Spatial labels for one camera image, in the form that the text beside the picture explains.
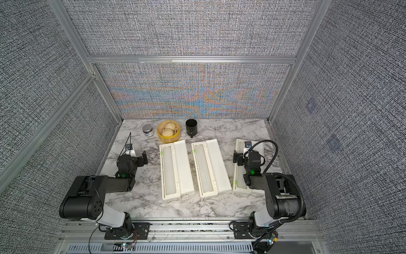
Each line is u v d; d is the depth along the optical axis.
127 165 0.72
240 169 0.85
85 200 0.45
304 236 0.73
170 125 1.09
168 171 0.86
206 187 0.81
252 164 0.71
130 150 0.79
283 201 0.45
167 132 1.06
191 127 1.04
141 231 0.74
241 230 0.73
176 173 0.85
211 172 0.86
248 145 0.80
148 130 1.06
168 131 1.06
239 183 0.82
